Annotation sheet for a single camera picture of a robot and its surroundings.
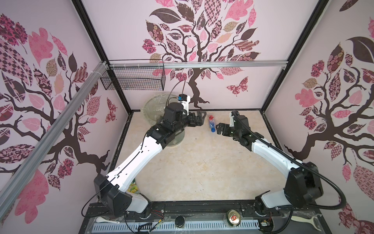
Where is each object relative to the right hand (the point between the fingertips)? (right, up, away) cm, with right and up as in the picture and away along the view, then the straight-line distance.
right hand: (223, 124), depth 86 cm
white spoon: (-65, -48, -15) cm, 82 cm away
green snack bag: (-52, -35, -7) cm, 63 cm away
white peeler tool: (+42, -48, -16) cm, 65 cm away
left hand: (-16, +4, -16) cm, 23 cm away
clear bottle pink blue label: (-3, +1, +27) cm, 27 cm away
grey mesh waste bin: (-28, -9, +14) cm, 32 cm away
